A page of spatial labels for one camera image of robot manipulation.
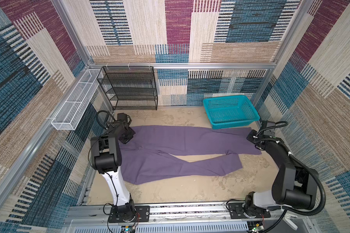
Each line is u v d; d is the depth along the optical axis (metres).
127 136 0.87
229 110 1.06
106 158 0.56
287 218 0.70
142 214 0.73
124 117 0.87
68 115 0.71
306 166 0.74
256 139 0.69
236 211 0.73
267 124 0.69
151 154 0.94
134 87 1.08
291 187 0.43
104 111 0.89
